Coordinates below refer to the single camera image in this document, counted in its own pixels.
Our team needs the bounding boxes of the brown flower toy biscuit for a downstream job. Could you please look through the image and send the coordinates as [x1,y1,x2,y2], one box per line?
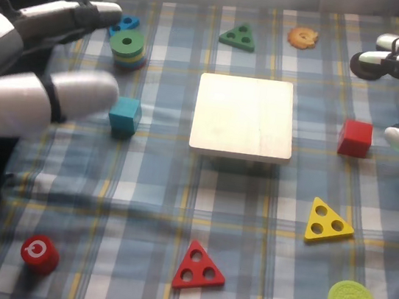
[286,25,320,52]

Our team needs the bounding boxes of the teal cube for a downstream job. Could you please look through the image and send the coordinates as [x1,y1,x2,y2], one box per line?
[105,94,145,141]

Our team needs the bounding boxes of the red triangle block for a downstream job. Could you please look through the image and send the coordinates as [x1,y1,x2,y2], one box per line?
[171,237,230,295]

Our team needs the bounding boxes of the red cylinder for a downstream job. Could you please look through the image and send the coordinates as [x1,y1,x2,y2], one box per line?
[18,231,63,278]

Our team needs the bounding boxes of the small white wooden table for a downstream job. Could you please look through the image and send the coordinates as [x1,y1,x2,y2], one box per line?
[186,69,303,170]

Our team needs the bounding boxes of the blue plaid cloth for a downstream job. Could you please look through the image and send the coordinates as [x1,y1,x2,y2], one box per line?
[0,0,399,299]

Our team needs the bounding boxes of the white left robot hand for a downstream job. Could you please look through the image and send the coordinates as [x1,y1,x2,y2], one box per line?
[0,0,133,155]

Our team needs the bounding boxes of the green triangle block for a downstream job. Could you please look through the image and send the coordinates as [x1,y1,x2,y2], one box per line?
[217,19,258,53]

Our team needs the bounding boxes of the dark round toy cookie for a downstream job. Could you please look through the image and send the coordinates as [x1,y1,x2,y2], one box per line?
[347,50,387,84]

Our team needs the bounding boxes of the green wooden stacking ring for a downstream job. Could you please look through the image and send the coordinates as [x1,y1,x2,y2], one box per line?
[108,27,146,61]

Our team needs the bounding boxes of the blue triangle block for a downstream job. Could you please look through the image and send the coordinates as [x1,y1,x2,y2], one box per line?
[107,13,141,41]

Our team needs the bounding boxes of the red cube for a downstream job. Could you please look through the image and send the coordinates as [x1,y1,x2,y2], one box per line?
[335,117,375,159]

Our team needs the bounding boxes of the yellow triangle block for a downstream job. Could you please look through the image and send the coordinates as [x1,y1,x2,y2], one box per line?
[303,195,359,250]

